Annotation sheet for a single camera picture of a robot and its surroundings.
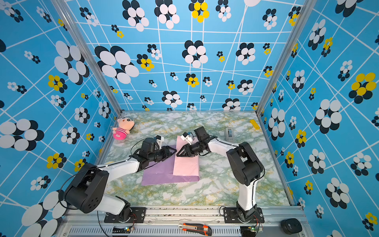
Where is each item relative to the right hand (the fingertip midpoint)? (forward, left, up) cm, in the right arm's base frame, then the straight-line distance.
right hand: (181, 155), depth 86 cm
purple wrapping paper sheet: (-8, +12, -7) cm, 16 cm away
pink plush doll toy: (+25, +42, -2) cm, 49 cm away
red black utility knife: (-35, -9, -8) cm, 37 cm away
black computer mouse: (-33, -53, -6) cm, 63 cm away
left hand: (+2, +3, +1) cm, 4 cm away
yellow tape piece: (+31, -53, -9) cm, 63 cm away
